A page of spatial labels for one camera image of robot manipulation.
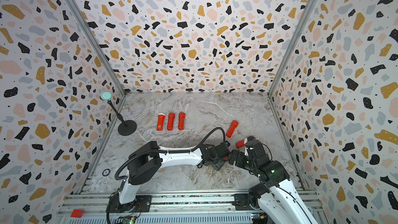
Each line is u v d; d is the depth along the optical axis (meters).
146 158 0.54
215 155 0.67
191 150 0.57
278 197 0.48
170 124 1.00
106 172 0.83
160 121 1.03
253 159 0.55
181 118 1.04
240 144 0.92
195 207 0.73
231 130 1.00
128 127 1.00
